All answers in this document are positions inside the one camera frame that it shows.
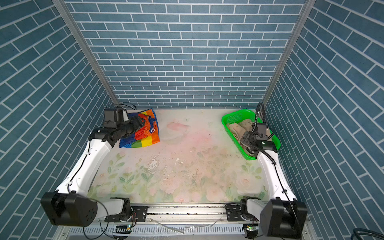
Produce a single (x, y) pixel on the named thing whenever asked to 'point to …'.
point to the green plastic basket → (250, 114)
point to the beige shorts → (238, 129)
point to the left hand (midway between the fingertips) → (141, 121)
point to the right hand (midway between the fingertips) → (251, 137)
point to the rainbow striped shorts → (148, 135)
